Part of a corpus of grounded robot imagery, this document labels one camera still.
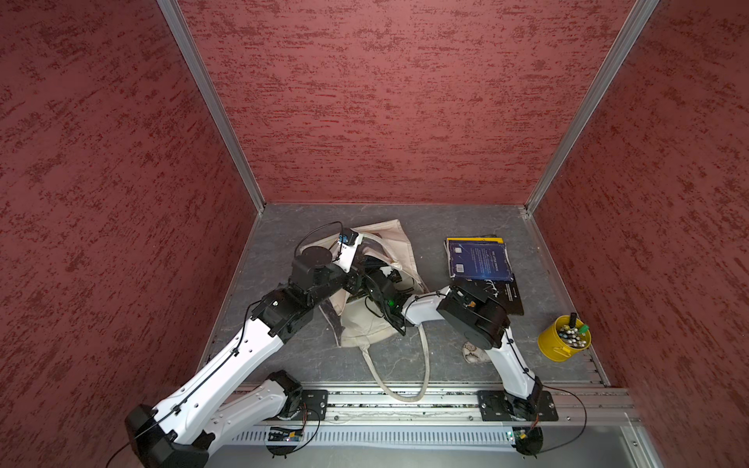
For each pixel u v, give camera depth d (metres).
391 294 0.76
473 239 1.09
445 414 0.74
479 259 0.98
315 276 0.49
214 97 0.87
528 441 0.71
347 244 0.58
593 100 0.88
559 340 0.76
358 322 0.87
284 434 0.72
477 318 0.52
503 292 0.92
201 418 0.40
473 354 0.80
